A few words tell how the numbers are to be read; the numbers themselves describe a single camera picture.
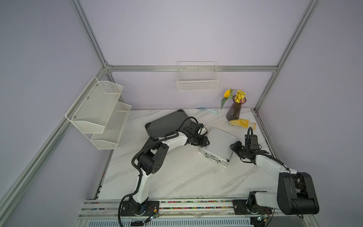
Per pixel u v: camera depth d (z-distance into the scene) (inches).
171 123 39.8
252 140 27.7
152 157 20.8
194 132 30.6
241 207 28.9
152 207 28.9
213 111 46.7
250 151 26.9
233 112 41.9
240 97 37.6
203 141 33.0
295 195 16.5
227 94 37.9
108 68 35.9
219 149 35.7
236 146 32.3
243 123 43.4
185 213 28.8
